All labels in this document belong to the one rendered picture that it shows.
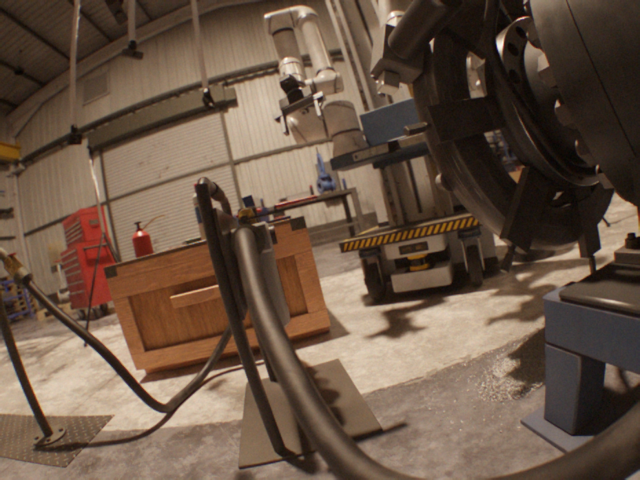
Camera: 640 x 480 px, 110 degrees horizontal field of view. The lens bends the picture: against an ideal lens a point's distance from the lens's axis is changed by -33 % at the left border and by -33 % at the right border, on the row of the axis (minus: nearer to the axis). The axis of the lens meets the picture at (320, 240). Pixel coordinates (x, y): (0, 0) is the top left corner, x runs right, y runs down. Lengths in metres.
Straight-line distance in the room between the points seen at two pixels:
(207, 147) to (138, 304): 8.42
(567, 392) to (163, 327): 1.25
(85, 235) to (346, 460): 3.87
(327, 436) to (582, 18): 0.60
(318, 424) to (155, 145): 10.05
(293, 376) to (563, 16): 0.61
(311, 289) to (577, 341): 0.95
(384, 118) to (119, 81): 10.61
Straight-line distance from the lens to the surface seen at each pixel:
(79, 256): 3.94
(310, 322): 1.26
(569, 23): 0.59
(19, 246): 13.04
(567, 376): 0.57
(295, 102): 1.21
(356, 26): 2.06
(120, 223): 10.45
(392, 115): 1.73
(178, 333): 1.32
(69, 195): 11.83
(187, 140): 9.84
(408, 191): 1.76
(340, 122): 1.64
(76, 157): 11.83
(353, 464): 0.27
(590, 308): 0.49
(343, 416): 0.77
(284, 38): 1.79
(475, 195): 0.74
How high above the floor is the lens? 0.43
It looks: 3 degrees down
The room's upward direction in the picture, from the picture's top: 14 degrees counter-clockwise
